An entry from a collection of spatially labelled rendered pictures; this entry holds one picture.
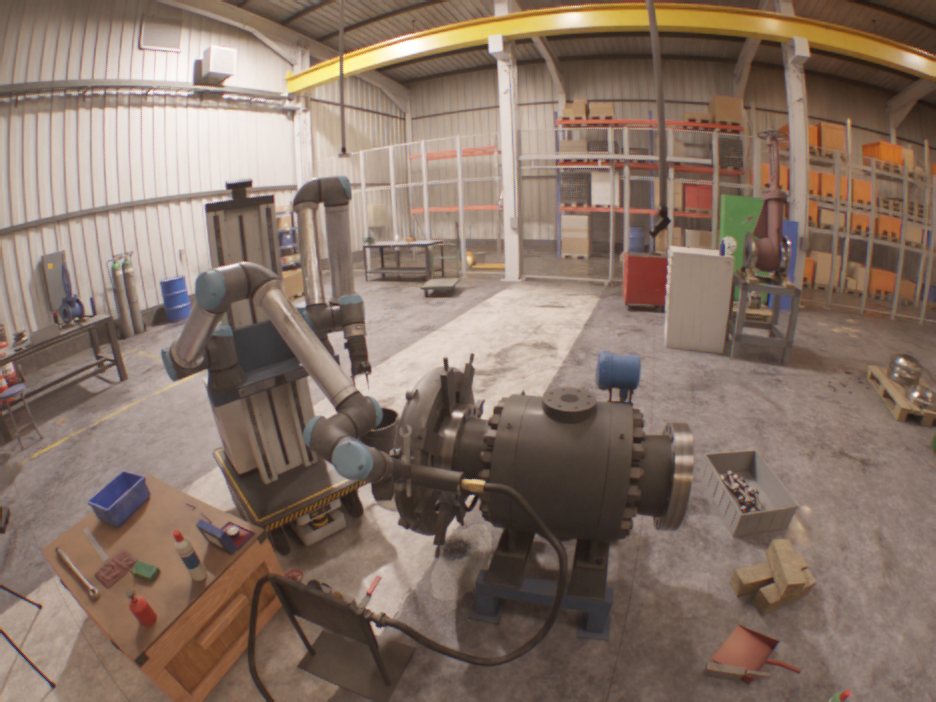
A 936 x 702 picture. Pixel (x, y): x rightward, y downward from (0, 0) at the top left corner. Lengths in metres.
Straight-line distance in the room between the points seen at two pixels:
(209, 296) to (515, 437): 1.12
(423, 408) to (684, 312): 4.03
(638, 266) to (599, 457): 5.37
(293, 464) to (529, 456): 1.43
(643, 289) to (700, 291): 1.83
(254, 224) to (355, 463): 1.41
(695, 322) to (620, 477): 3.85
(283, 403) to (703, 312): 4.42
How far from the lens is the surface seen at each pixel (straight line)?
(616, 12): 9.20
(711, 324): 5.23
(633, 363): 1.77
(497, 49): 9.11
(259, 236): 2.13
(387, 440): 2.67
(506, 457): 1.53
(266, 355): 2.12
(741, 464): 3.07
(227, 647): 1.99
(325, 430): 1.09
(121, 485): 2.47
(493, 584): 1.77
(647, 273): 6.73
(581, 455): 1.51
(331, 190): 1.87
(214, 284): 1.29
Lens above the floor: 1.64
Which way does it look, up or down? 20 degrees down
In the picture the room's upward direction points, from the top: 2 degrees counter-clockwise
